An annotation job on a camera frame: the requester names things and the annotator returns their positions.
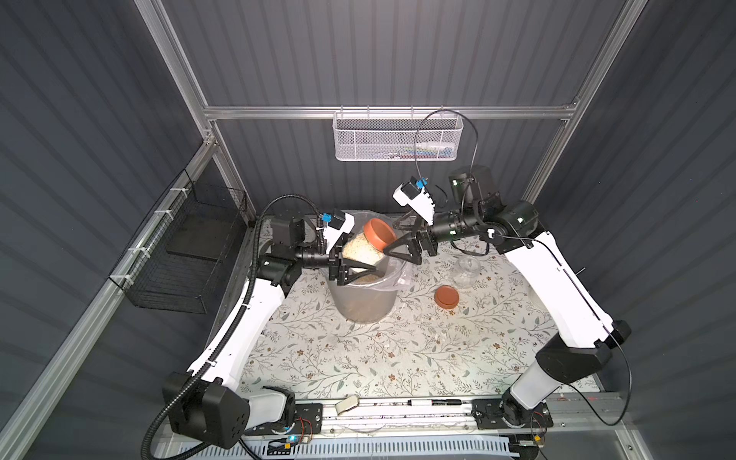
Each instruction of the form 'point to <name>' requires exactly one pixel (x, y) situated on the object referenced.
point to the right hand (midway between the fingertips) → (396, 235)
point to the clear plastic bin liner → (392, 272)
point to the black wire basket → (176, 262)
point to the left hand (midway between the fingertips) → (375, 261)
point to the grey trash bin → (373, 297)
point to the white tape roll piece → (347, 403)
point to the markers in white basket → (425, 149)
